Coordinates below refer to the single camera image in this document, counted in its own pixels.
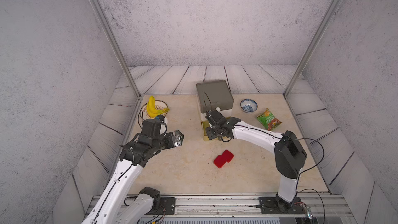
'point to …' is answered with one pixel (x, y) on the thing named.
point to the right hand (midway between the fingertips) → (210, 131)
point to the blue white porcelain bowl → (248, 105)
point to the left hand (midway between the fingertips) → (178, 137)
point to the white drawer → (226, 113)
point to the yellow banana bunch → (151, 109)
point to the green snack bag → (268, 120)
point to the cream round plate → (161, 104)
